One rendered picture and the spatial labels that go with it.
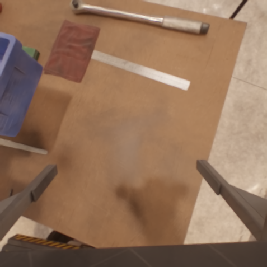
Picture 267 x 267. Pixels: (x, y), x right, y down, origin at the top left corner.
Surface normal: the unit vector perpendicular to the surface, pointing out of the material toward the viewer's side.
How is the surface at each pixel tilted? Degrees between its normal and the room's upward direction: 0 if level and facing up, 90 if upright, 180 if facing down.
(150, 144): 0
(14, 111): 90
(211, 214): 0
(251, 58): 0
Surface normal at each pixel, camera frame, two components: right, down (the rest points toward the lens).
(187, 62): -0.10, -0.14
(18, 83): 0.94, 0.30
